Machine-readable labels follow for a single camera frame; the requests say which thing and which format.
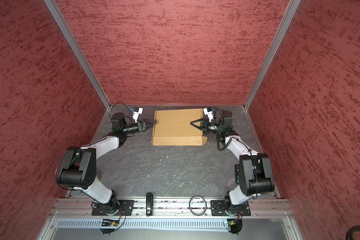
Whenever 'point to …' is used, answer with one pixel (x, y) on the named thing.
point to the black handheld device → (149, 198)
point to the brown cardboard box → (174, 128)
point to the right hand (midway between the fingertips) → (190, 127)
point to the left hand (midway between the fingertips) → (155, 125)
